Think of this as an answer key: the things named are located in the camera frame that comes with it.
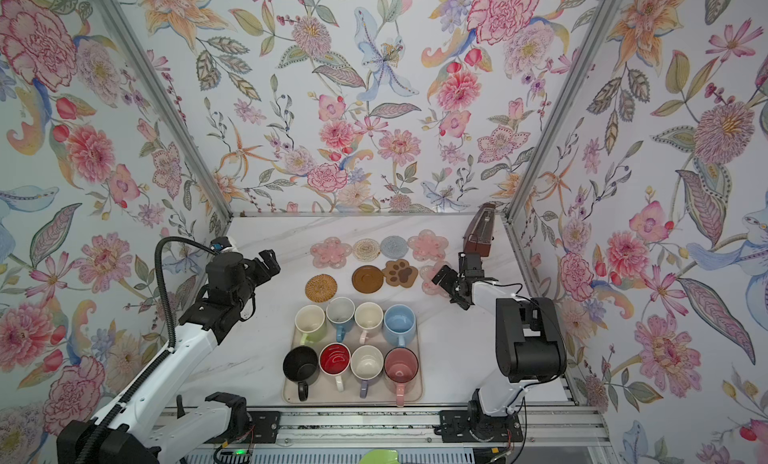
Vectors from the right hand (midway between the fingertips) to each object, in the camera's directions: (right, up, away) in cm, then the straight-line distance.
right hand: (444, 283), depth 98 cm
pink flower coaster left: (-39, +9, +12) cm, 42 cm away
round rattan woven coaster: (-41, -2, +1) cm, 41 cm away
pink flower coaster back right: (-3, +12, +14) cm, 18 cm away
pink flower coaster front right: (-5, +3, +6) cm, 8 cm away
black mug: (-43, -20, -17) cm, 50 cm away
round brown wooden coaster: (-25, +1, +3) cm, 26 cm away
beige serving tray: (-36, -26, -18) cm, 48 cm away
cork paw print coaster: (-14, +3, +5) cm, 15 cm away
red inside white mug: (-34, -19, -15) cm, 41 cm away
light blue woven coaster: (-16, +12, +12) cm, 23 cm away
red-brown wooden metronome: (+13, +16, +5) cm, 21 cm away
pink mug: (-15, -21, -16) cm, 30 cm away
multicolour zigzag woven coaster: (-26, +10, +12) cm, 31 cm away
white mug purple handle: (-25, -21, -14) cm, 35 cm away
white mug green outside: (-41, -10, -11) cm, 44 cm away
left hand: (-51, +9, -18) cm, 55 cm away
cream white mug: (-24, -8, -11) cm, 28 cm away
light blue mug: (-15, -11, -8) cm, 20 cm away
